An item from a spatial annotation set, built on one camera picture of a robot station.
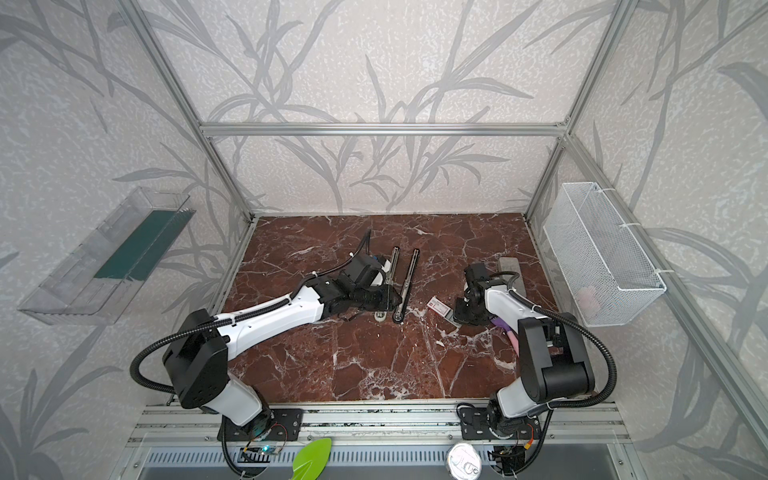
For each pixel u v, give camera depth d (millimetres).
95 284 641
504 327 901
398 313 916
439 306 937
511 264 1021
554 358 455
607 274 615
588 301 731
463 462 642
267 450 705
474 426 726
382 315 918
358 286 633
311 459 693
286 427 722
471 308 766
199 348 492
